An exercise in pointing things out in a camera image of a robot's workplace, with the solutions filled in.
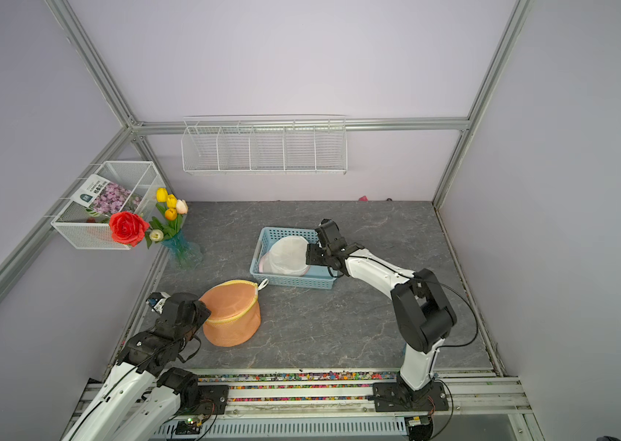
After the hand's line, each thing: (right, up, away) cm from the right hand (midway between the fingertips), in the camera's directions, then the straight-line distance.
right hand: (312, 251), depth 92 cm
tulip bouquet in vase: (-45, 0, +1) cm, 45 cm away
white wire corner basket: (-60, +8, -23) cm, 65 cm away
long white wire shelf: (-18, +39, +8) cm, 43 cm away
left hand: (-32, -16, -14) cm, 38 cm away
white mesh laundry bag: (-10, -2, +8) cm, 13 cm away
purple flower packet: (-56, +16, -19) cm, 61 cm away
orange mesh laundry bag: (-21, -16, -17) cm, 31 cm away
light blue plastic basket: (+2, -8, -4) cm, 9 cm away
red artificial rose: (-44, +8, -27) cm, 52 cm away
